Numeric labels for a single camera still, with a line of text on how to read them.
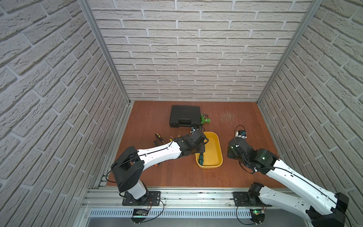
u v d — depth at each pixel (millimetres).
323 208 395
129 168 430
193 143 622
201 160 852
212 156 897
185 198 759
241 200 734
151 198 729
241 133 657
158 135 969
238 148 535
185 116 1033
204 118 1065
